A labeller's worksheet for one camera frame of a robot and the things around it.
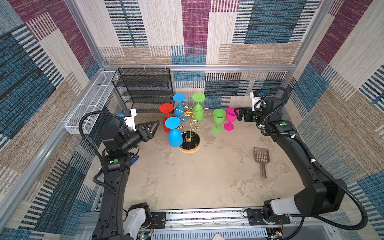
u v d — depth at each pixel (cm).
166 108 81
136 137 59
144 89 109
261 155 96
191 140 102
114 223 39
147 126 60
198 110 89
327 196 42
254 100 68
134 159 94
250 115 69
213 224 73
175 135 80
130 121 59
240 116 70
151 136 60
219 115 102
